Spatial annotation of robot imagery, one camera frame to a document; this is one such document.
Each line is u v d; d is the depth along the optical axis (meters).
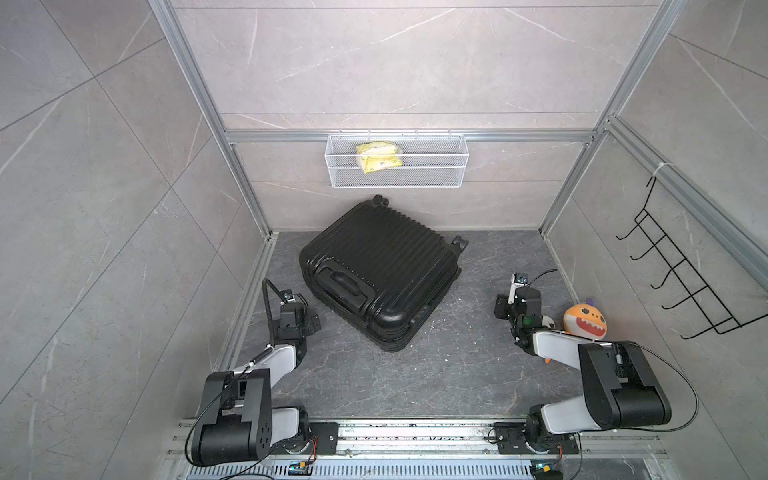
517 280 0.82
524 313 0.72
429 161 1.01
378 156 0.87
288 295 0.80
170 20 0.69
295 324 0.70
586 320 0.86
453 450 0.73
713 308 0.61
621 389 0.44
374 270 0.82
